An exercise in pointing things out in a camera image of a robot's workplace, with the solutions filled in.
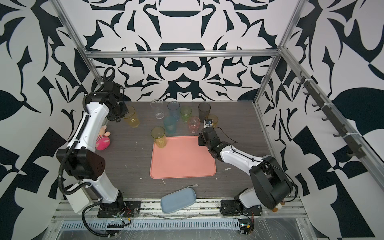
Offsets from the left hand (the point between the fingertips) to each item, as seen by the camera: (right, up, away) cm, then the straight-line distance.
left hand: (122, 111), depth 81 cm
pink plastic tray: (+31, -28, +11) cm, 43 cm away
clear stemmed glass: (+14, +6, +23) cm, 28 cm away
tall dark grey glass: (+45, +2, +19) cm, 49 cm away
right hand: (+44, -12, +8) cm, 46 cm away
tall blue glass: (+25, +3, +19) cm, 32 cm away
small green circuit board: (+62, -54, -10) cm, 83 cm away
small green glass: (+33, +1, +29) cm, 44 cm away
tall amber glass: (+2, -5, +10) cm, 12 cm away
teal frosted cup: (+22, -8, +22) cm, 32 cm away
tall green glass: (+17, -13, +10) cm, 24 cm away
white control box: (-17, -42, -8) cm, 46 cm away
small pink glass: (+38, -7, +23) cm, 45 cm away
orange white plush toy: (+79, -47, -8) cm, 92 cm away
